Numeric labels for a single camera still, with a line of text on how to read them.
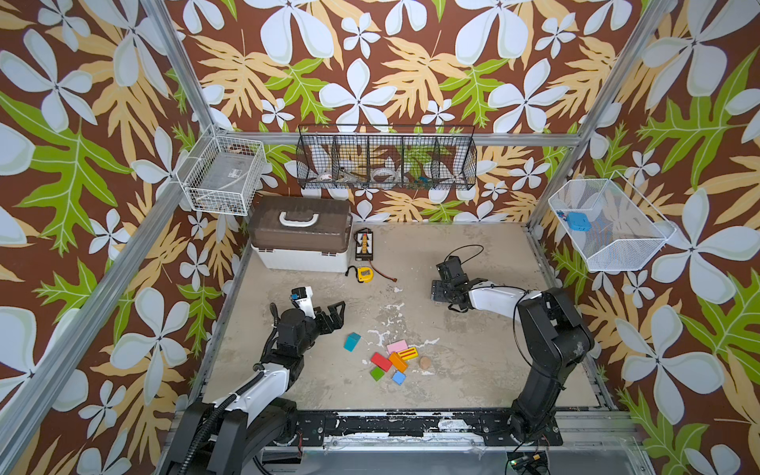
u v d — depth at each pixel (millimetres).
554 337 493
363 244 1117
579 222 858
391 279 1043
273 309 680
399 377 821
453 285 782
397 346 882
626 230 764
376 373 840
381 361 857
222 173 862
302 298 754
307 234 905
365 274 1041
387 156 982
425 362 846
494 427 737
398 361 839
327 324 765
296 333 659
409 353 862
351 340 880
